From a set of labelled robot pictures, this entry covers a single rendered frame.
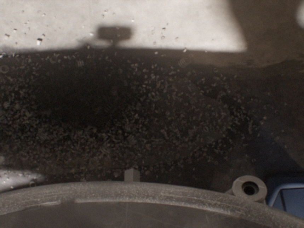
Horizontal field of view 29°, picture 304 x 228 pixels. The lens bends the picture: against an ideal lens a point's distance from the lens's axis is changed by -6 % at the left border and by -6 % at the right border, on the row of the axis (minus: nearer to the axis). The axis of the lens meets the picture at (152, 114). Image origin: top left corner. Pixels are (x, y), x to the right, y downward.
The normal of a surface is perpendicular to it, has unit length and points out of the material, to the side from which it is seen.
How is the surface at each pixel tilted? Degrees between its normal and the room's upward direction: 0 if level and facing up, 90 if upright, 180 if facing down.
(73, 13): 0
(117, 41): 0
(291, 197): 90
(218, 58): 0
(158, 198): 93
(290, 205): 90
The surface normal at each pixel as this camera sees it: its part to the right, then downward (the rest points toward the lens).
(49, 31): 0.09, 0.71
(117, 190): 0.07, -0.87
